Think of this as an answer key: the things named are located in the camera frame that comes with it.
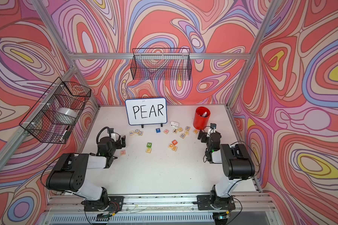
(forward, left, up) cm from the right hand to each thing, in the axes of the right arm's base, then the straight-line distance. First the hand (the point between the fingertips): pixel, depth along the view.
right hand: (207, 132), depth 96 cm
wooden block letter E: (-11, +58, -3) cm, 59 cm away
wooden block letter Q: (-7, +26, -3) cm, 27 cm away
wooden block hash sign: (+7, +19, -5) cm, 21 cm away
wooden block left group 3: (+4, +48, -3) cm, 48 cm away
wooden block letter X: (+7, +13, -5) cm, 15 cm away
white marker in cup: (+13, 0, +5) cm, 13 cm away
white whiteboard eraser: (+10, +23, -2) cm, 25 cm away
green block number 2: (-6, +41, -4) cm, 42 cm away
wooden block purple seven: (+5, +23, -3) cm, 23 cm away
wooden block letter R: (+1, +17, -3) cm, 17 cm away
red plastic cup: (+9, +3, +3) cm, 10 cm away
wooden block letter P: (-10, +41, -4) cm, 43 cm away
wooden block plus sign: (+3, +14, -4) cm, 15 cm away
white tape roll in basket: (-3, +80, +28) cm, 85 cm away
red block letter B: (-5, +23, -4) cm, 24 cm away
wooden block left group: (+4, +55, -3) cm, 55 cm away
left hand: (-2, +62, +1) cm, 62 cm away
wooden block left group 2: (+6, +51, -3) cm, 51 cm away
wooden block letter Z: (+5, +29, -4) cm, 30 cm away
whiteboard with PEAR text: (+16, +43, +7) cm, 46 cm away
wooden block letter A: (+4, +7, -4) cm, 9 cm away
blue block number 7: (+6, +35, -3) cm, 36 cm away
